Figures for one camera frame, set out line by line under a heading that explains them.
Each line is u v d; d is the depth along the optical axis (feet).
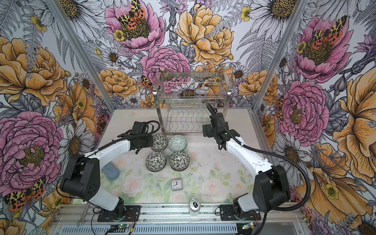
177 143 3.24
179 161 2.93
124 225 2.34
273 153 1.47
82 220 2.38
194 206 2.11
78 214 2.50
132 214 2.41
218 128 2.10
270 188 1.38
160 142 3.19
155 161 2.94
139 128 2.41
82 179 1.47
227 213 2.43
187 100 3.92
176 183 2.68
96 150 1.71
